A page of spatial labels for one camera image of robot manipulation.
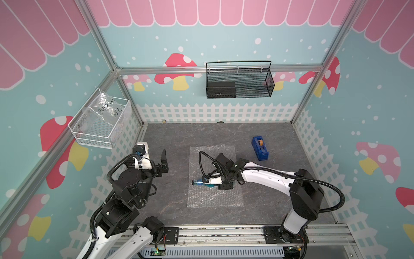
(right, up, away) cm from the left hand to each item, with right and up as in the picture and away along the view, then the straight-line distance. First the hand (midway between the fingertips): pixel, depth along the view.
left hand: (153, 153), depth 62 cm
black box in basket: (+28, +34, +29) cm, 52 cm away
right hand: (+27, -16, +23) cm, 39 cm away
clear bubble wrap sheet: (+17, -25, +23) cm, 38 cm away
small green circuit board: (-4, -46, +10) cm, 47 cm away
